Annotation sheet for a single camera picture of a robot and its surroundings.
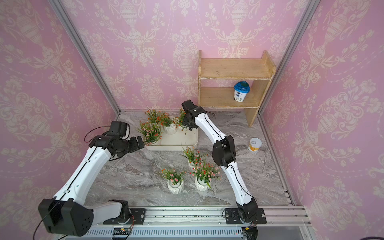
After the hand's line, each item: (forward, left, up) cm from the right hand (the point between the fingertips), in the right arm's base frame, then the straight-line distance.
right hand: (188, 123), depth 100 cm
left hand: (-21, +27, +7) cm, 35 cm away
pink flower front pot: (-40, +7, +3) cm, 41 cm away
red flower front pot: (-37, -8, +4) cm, 38 cm away
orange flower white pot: (+7, +24, +3) cm, 25 cm away
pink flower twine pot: (-12, +22, +6) cm, 25 cm away
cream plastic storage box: (-8, +9, -10) cm, 15 cm away
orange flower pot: (-3, +6, +6) cm, 9 cm away
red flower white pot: (+2, +16, +2) cm, 16 cm away
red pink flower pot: (-25, -3, 0) cm, 25 cm away
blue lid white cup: (+9, -34, +20) cm, 40 cm away
